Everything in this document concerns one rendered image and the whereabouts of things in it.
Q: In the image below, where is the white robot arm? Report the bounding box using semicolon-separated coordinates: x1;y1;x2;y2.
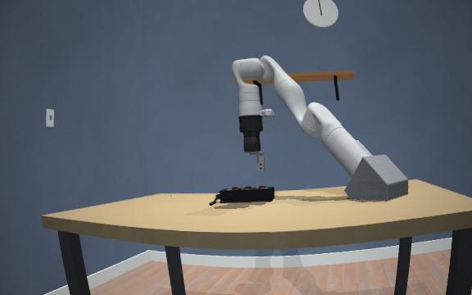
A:
232;56;372;177

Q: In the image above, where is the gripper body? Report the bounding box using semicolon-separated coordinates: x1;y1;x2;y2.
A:
238;100;275;152

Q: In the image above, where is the black power strip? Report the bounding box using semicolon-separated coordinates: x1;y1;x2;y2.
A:
214;186;275;203

